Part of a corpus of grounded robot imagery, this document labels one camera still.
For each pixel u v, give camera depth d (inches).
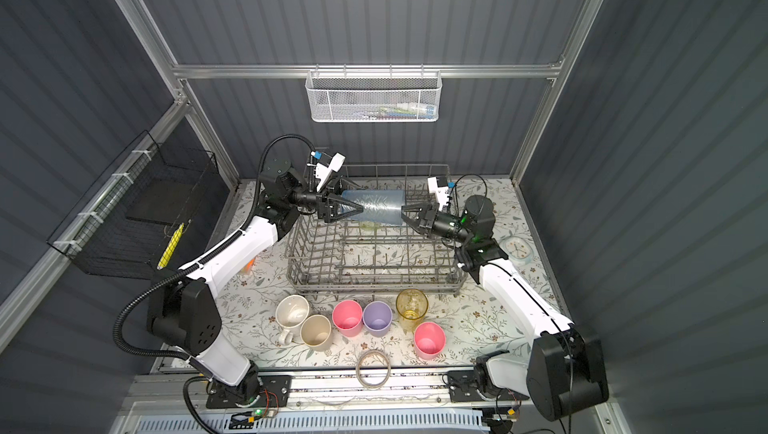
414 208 26.9
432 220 24.8
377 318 33.0
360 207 24.9
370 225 43.0
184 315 17.7
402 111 35.9
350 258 38.2
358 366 30.2
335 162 24.4
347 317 32.7
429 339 32.0
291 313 33.4
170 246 27.1
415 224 26.6
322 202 24.5
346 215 25.3
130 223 28.6
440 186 27.3
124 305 27.6
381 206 24.8
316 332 32.3
